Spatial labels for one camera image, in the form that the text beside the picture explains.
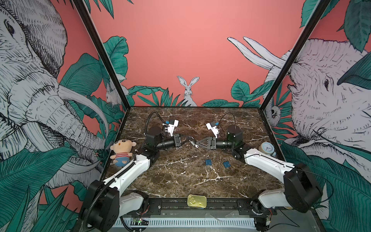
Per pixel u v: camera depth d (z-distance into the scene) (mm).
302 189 429
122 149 874
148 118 1143
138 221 700
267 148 928
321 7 691
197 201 729
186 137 721
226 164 900
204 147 702
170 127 707
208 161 904
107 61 910
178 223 701
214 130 724
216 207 751
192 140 734
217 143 689
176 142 661
